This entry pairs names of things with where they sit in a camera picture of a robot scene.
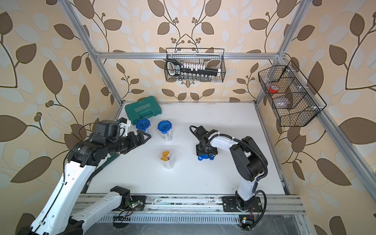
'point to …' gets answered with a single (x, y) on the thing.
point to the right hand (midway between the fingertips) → (205, 153)
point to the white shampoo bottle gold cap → (165, 158)
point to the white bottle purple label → (166, 153)
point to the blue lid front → (164, 126)
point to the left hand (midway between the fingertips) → (142, 138)
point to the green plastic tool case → (146, 108)
